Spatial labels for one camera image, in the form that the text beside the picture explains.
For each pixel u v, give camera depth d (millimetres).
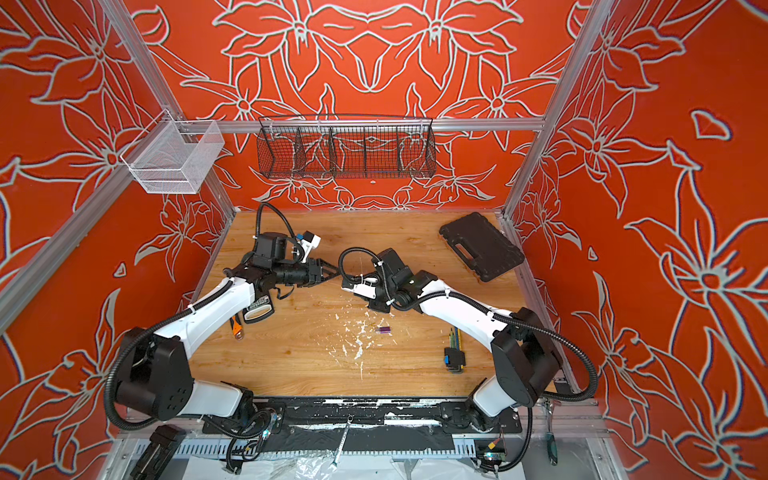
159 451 670
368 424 728
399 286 631
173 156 917
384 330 878
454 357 821
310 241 770
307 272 724
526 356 426
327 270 777
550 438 697
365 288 700
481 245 1009
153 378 422
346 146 989
